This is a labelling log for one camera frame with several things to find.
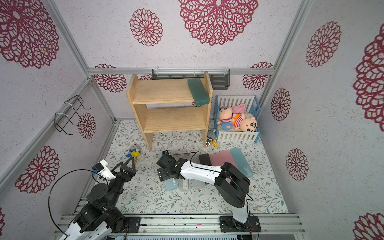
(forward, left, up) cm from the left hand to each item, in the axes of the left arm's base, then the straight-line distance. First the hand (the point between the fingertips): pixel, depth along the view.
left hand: (130, 160), depth 71 cm
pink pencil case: (+13, -45, -24) cm, 53 cm away
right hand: (+3, -16, -18) cm, 25 cm away
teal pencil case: (-6, -18, -16) cm, 25 cm away
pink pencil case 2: (+15, -52, -23) cm, 59 cm away
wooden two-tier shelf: (+56, -10, -15) cm, 58 cm away
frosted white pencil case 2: (-3, -32, -24) cm, 40 cm away
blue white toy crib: (+53, -75, -13) cm, 93 cm away
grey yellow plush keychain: (+17, +8, -20) cm, 27 cm away
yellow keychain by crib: (+27, -43, -19) cm, 54 cm away
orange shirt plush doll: (+33, -66, -12) cm, 75 cm away
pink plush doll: (+41, -53, -11) cm, 68 cm away
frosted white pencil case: (-4, -25, -22) cm, 33 cm away
